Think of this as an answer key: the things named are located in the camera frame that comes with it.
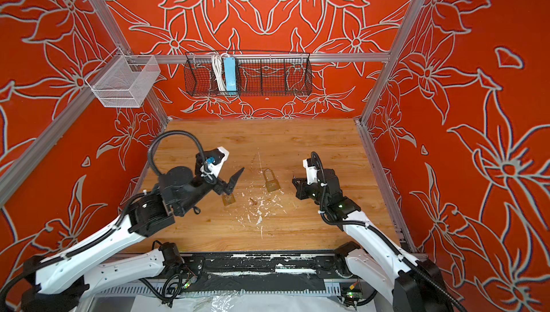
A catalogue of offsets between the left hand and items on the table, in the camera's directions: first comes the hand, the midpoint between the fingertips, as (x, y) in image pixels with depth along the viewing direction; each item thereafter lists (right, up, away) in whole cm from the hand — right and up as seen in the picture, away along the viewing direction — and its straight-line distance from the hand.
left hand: (230, 157), depth 63 cm
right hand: (+20, -10, +17) cm, 28 cm away
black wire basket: (+2, +37, +34) cm, 50 cm away
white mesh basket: (-52, +32, +30) cm, 68 cm away
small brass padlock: (-6, -20, +25) cm, 32 cm away
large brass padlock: (+12, -15, +29) cm, 35 cm away
